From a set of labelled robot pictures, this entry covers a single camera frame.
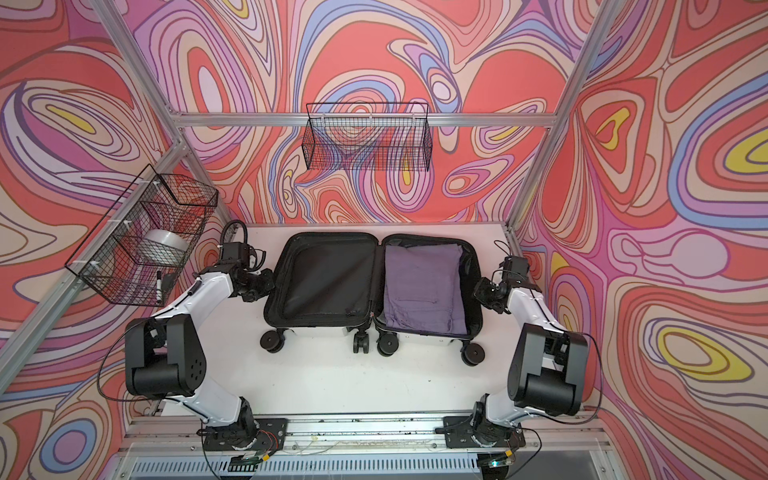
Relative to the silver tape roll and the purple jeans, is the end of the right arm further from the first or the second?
the silver tape roll

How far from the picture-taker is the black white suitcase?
850 mm

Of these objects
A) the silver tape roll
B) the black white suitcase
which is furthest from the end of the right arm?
the silver tape roll

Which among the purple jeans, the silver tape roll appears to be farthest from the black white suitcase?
the silver tape roll

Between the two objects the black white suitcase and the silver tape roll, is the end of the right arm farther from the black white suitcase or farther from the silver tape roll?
the silver tape roll

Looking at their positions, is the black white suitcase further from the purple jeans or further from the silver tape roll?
the silver tape roll

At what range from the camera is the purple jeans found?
84cm

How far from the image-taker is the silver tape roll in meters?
0.71
